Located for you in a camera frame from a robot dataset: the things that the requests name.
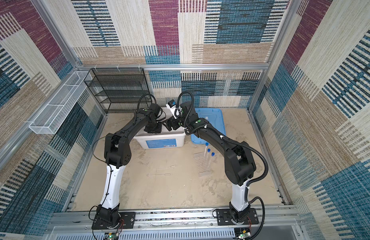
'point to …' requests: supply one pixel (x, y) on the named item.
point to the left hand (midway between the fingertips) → (158, 128)
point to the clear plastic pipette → (161, 168)
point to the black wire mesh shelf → (119, 90)
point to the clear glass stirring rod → (165, 174)
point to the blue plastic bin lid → (215, 116)
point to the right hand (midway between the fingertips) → (168, 119)
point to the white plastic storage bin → (174, 138)
